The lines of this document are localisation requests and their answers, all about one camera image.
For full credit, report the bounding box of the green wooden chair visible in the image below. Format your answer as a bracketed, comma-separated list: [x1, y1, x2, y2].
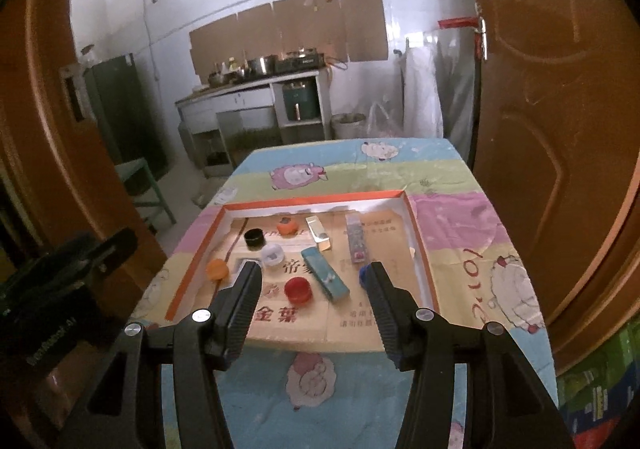
[116, 158, 177, 231]

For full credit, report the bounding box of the black gas stove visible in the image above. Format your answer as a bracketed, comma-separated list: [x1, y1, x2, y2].
[277, 54, 326, 72]

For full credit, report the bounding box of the clear pink slim box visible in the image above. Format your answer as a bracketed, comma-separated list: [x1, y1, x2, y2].
[346, 214, 368, 262]

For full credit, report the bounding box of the white kitchen counter cabinet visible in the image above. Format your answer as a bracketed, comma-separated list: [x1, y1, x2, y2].
[175, 69, 333, 165]

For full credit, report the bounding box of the green air fryer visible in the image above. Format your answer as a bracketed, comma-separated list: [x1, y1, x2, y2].
[283, 82, 320, 122]

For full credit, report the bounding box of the green printed carton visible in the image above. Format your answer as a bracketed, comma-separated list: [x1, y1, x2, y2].
[557, 319, 640, 449]

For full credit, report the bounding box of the grey bucket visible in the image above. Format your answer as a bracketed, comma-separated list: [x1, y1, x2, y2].
[331, 113, 367, 139]

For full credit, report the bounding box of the dark green cabinet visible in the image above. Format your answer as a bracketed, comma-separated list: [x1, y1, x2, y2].
[82, 53, 169, 180]

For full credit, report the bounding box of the teal slim box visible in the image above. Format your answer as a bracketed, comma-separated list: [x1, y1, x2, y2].
[301, 247, 351, 301]

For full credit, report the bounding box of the white bottle cap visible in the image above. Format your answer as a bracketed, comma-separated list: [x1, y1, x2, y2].
[261, 243, 286, 269]

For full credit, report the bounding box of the printed brown cardboard liner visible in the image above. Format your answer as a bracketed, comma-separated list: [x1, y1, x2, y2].
[225, 209, 431, 355]

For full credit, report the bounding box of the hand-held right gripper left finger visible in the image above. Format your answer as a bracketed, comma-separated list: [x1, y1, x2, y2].
[60, 260, 263, 449]

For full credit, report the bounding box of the white sack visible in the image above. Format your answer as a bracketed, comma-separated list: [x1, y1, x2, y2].
[397, 46, 443, 137]

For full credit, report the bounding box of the brown wooden door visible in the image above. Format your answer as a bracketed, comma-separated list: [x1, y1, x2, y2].
[460, 0, 640, 370]

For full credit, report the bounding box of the cardboard wall sheet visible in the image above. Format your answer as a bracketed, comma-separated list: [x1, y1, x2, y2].
[190, 14, 239, 75]
[340, 0, 390, 62]
[237, 4, 275, 62]
[272, 0, 346, 60]

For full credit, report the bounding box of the white printed slim box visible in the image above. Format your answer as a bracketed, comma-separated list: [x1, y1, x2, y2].
[305, 215, 332, 252]

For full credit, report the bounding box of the red bottle cap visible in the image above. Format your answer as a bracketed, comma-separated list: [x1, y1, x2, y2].
[284, 277, 313, 305]

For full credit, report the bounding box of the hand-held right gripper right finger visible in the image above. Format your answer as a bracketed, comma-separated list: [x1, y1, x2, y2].
[368, 261, 571, 449]

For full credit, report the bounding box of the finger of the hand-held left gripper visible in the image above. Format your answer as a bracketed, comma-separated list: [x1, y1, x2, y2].
[30, 228, 139, 281]

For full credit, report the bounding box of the shallow cardboard box tray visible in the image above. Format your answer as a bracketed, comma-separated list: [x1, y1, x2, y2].
[165, 189, 441, 355]

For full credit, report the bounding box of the cartoon sheep printed tablecloth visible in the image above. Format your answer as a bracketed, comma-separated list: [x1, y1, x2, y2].
[125, 136, 558, 449]

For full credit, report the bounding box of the wooden door frame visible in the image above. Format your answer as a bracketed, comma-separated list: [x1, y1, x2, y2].
[0, 0, 168, 310]

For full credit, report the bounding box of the silver door handle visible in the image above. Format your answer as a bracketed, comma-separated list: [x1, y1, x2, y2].
[472, 2, 490, 61]

